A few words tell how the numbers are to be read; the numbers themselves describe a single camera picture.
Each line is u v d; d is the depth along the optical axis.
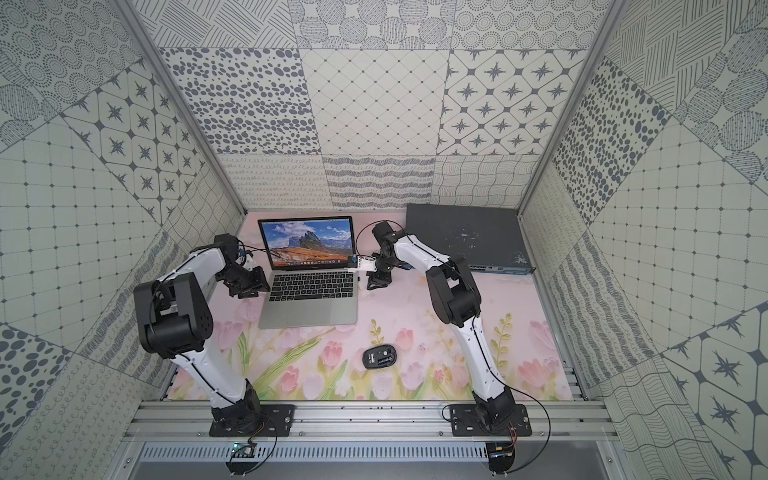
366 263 0.90
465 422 0.73
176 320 0.51
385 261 0.88
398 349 0.85
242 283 0.82
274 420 0.75
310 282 1.18
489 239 1.08
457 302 0.61
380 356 0.82
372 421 0.75
